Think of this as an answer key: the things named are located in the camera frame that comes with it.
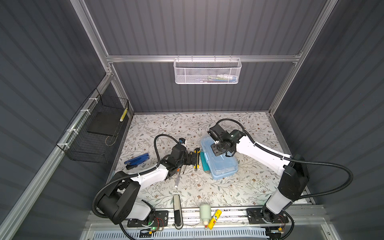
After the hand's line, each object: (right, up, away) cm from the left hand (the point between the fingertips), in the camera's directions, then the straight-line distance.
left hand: (190, 154), depth 89 cm
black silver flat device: (-5, -27, -18) cm, 33 cm away
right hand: (+17, +4, -5) cm, 18 cm away
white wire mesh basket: (+13, +63, +34) cm, 73 cm away
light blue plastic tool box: (+17, -5, -9) cm, 20 cm away
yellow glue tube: (+12, -29, -18) cm, 36 cm away
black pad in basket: (-43, +18, -12) cm, 49 cm away
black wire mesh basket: (-48, +12, -16) cm, 52 cm away
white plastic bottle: (+8, -24, -20) cm, 32 cm away
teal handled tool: (+8, -5, 0) cm, 10 cm away
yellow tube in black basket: (-36, +23, -8) cm, 44 cm away
